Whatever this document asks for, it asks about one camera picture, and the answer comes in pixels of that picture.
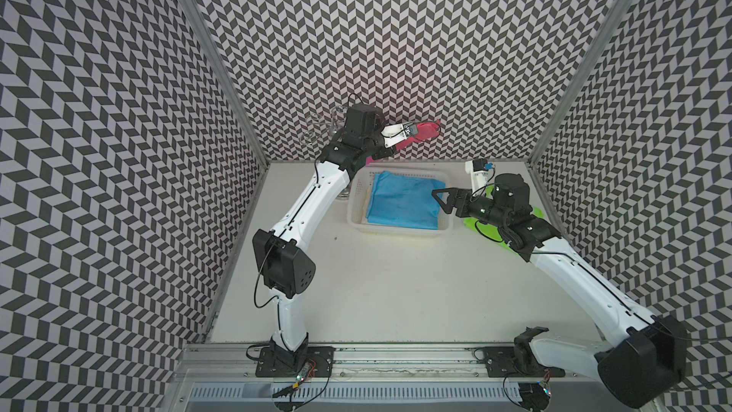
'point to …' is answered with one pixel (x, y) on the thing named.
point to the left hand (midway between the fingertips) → (388, 127)
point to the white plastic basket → (359, 187)
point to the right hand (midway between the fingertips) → (441, 197)
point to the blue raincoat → (405, 201)
